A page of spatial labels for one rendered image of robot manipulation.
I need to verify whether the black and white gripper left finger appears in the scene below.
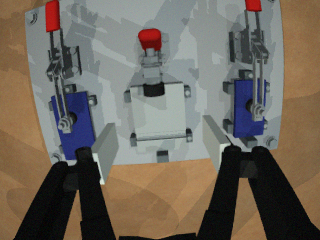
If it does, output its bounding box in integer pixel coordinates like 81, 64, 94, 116
13, 123, 119, 240

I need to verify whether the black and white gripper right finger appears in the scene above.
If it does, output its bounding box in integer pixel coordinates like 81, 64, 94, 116
196, 115, 320, 240

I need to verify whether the grey toggle clamp with red handle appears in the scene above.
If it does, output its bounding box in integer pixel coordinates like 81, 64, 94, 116
229, 0, 271, 121
45, 0, 82, 133

